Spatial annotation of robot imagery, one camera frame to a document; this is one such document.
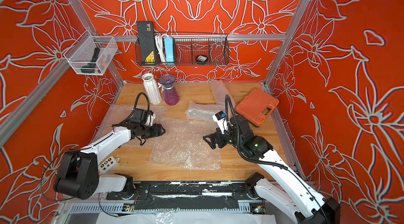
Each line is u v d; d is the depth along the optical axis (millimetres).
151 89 953
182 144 876
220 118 633
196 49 976
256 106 1036
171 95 1005
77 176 417
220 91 1028
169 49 893
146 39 875
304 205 389
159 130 792
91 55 914
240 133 538
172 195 727
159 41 873
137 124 695
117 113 1028
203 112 921
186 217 678
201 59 951
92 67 799
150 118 740
